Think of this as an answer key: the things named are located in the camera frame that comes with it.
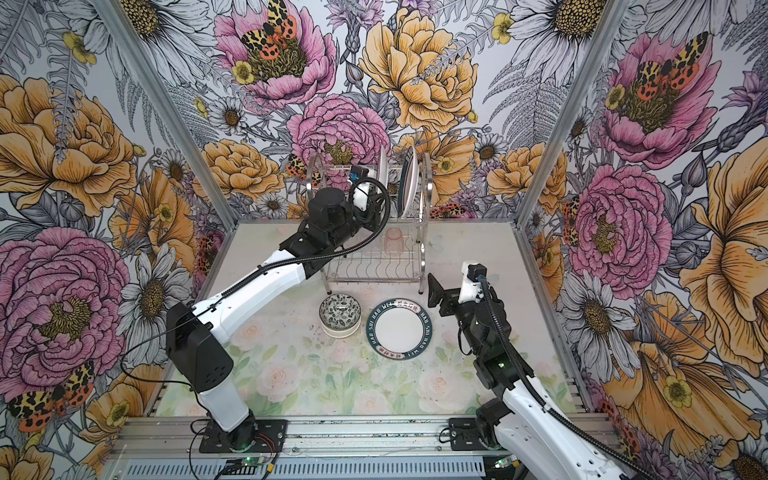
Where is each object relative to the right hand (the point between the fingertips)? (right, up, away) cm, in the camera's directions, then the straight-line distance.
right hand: (445, 281), depth 75 cm
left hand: (-15, +20, +1) cm, 25 cm away
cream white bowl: (-27, -15, +10) cm, 33 cm away
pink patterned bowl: (-29, -11, +17) cm, 35 cm away
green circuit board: (-46, -42, -3) cm, 62 cm away
